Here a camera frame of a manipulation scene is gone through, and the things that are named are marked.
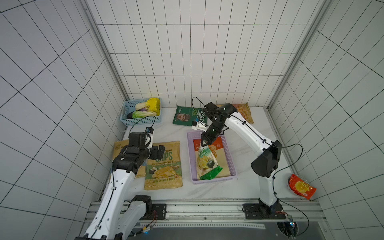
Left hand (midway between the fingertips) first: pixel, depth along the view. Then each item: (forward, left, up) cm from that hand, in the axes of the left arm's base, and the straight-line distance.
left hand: (153, 150), depth 76 cm
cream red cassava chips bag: (+10, -37, -16) cm, 42 cm away
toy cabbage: (+34, +18, -10) cm, 40 cm away
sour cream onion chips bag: (-6, -5, -17) cm, 18 cm away
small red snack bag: (-14, -77, -12) cm, 79 cm away
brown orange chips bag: (+46, -62, -16) cm, 78 cm away
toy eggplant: (+35, +27, -13) cm, 47 cm away
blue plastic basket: (+47, +32, -14) cm, 59 cm away
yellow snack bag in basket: (+43, +9, -8) cm, 44 cm away
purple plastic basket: (+20, -20, -15) cm, 32 cm away
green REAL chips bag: (+39, -15, -16) cm, 45 cm away
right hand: (+3, -24, +1) cm, 24 cm away
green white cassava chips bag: (-6, -29, -5) cm, 30 cm away
